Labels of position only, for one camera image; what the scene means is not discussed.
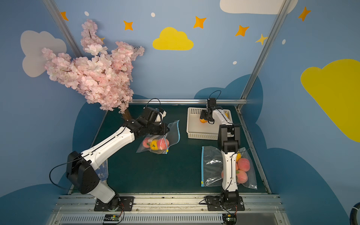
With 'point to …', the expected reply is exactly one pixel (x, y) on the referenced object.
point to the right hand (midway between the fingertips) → (205, 115)
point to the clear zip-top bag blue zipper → (212, 162)
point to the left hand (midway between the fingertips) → (170, 127)
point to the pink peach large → (243, 164)
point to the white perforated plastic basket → (197, 130)
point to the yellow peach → (154, 145)
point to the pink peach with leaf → (241, 176)
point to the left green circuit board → (111, 217)
